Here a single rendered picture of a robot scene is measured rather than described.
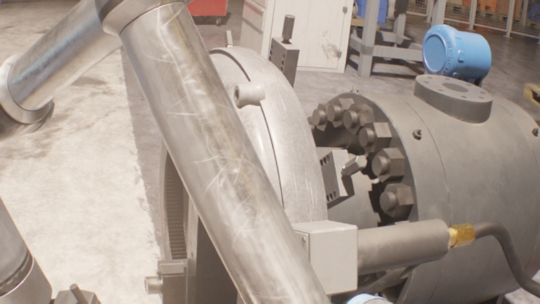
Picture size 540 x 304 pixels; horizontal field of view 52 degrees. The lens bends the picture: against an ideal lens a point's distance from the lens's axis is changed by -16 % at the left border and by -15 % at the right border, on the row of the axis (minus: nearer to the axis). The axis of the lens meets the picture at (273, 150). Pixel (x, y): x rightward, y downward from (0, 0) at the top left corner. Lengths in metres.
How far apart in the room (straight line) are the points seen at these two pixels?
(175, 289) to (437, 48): 0.95
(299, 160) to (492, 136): 0.58
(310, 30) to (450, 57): 3.54
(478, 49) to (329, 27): 3.53
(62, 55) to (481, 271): 1.02
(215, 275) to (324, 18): 4.03
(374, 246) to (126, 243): 1.60
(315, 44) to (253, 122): 4.17
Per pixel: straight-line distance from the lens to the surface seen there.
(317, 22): 5.19
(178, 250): 1.63
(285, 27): 1.22
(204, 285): 1.34
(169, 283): 1.40
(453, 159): 1.35
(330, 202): 1.06
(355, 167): 0.99
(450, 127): 1.41
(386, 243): 1.01
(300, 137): 1.07
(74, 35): 0.98
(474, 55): 1.77
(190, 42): 0.68
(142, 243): 2.48
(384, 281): 1.21
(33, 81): 1.11
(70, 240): 2.47
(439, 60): 1.75
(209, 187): 0.66
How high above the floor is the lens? 1.26
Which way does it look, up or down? 21 degrees down
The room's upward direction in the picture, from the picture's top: 7 degrees clockwise
